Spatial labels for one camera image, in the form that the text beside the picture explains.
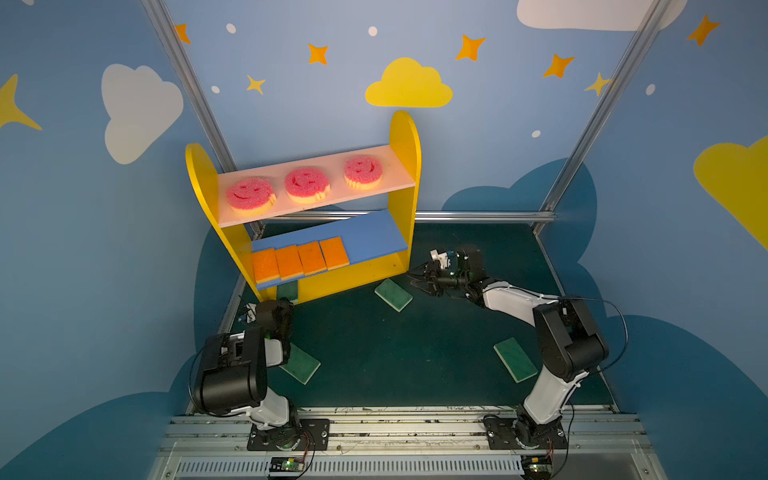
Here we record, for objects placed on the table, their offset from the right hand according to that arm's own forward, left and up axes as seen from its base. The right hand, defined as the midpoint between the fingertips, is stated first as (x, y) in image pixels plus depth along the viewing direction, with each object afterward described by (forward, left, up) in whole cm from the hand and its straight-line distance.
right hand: (410, 274), depth 87 cm
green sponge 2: (0, +40, -12) cm, 42 cm away
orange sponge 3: (+4, +31, 0) cm, 31 cm away
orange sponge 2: (+1, +44, +1) cm, 44 cm away
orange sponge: (+3, +38, -1) cm, 38 cm away
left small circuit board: (-47, +30, -16) cm, 58 cm away
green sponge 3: (-18, -31, -15) cm, 39 cm away
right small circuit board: (-43, -32, -18) cm, 57 cm away
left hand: (-4, +39, -9) cm, 40 cm away
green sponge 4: (-24, +31, -14) cm, 41 cm away
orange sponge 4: (+7, +24, 0) cm, 25 cm away
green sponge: (+2, +5, -15) cm, 16 cm away
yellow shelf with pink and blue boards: (+20, +36, -2) cm, 41 cm away
